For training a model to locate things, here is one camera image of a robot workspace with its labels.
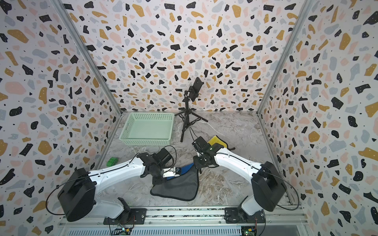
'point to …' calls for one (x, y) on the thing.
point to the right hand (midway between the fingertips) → (197, 163)
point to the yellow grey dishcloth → (215, 139)
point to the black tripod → (188, 117)
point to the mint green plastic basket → (147, 129)
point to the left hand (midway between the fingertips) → (166, 176)
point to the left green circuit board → (121, 231)
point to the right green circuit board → (248, 231)
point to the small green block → (112, 162)
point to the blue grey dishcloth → (184, 187)
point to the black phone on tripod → (194, 90)
